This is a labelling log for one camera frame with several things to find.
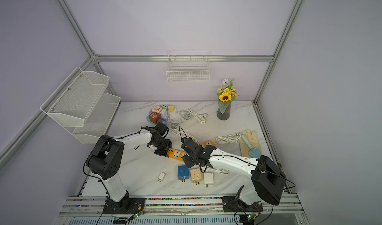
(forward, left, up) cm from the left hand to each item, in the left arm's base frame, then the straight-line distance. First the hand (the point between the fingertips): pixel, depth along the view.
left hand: (172, 151), depth 92 cm
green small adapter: (+33, +8, +7) cm, 34 cm away
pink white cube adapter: (+29, +13, +8) cm, 33 cm away
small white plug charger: (-15, +5, 0) cm, 16 cm away
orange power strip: (+5, -23, +2) cm, 24 cm away
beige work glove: (+10, -53, -1) cm, 54 cm away
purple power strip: (+25, +8, +1) cm, 26 cm away
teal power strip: (+25, +20, +1) cm, 32 cm away
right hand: (-7, -12, +5) cm, 15 cm away
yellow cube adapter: (+31, +3, +6) cm, 32 cm away
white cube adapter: (-17, -22, +1) cm, 27 cm away
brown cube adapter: (+21, +13, +8) cm, 27 cm away
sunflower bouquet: (+27, -34, +24) cm, 50 cm away
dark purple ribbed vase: (+26, -37, +4) cm, 45 cm away
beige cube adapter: (-16, -15, +4) cm, 22 cm away
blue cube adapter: (-14, -8, +3) cm, 17 cm away
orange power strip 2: (-3, -3, +2) cm, 4 cm away
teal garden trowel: (0, -52, -2) cm, 52 cm away
